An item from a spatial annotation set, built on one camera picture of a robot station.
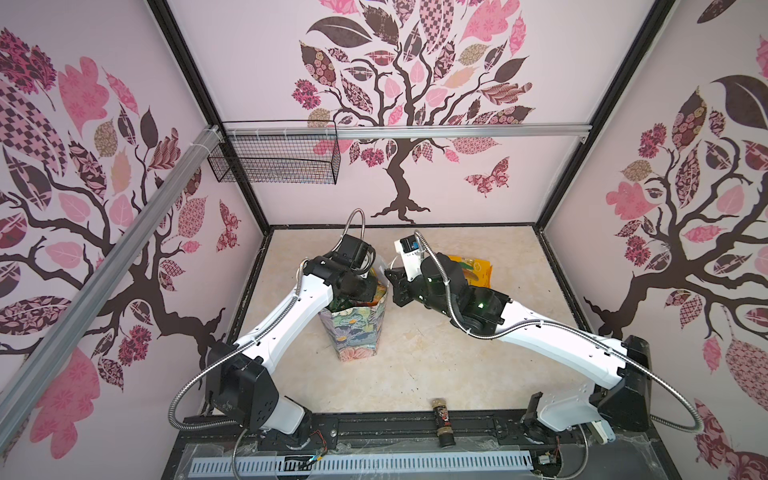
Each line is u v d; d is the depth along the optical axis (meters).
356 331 0.75
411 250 0.57
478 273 0.99
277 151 0.95
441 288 0.49
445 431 0.72
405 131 0.93
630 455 0.71
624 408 0.39
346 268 0.56
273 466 0.70
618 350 0.42
